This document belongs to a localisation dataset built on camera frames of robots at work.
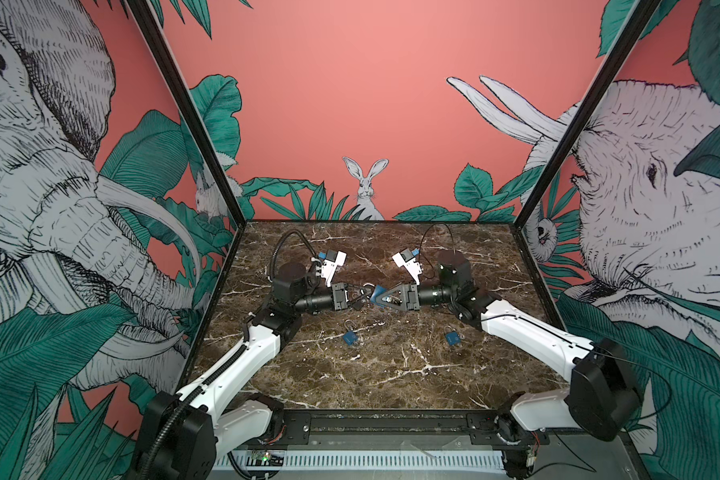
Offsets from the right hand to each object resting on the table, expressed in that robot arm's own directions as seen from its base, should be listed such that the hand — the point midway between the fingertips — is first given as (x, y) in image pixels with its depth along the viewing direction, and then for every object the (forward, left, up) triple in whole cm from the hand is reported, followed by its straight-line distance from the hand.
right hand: (379, 301), depth 68 cm
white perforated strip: (-29, +3, -26) cm, 39 cm away
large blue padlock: (+3, 0, 0) cm, 3 cm away
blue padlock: (+2, +8, -25) cm, 27 cm away
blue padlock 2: (+2, -23, -26) cm, 35 cm away
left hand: (+2, +2, +1) cm, 3 cm away
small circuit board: (-29, +28, -25) cm, 47 cm away
